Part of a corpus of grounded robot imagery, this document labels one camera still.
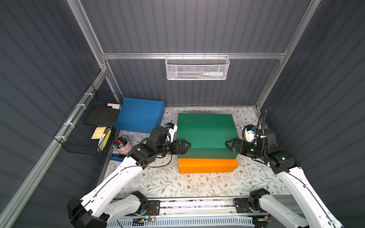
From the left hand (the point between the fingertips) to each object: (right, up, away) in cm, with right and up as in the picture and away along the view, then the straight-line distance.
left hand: (184, 145), depth 70 cm
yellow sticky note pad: (-44, +6, +3) cm, 45 cm away
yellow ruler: (-39, +3, 0) cm, 39 cm away
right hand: (+25, 0, +2) cm, 26 cm away
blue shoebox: (-34, +16, +32) cm, 49 cm away
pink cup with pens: (-38, -2, +15) cm, 41 cm away
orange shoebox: (+8, -13, +8) cm, 17 cm away
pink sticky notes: (-45, +22, +15) cm, 52 cm away
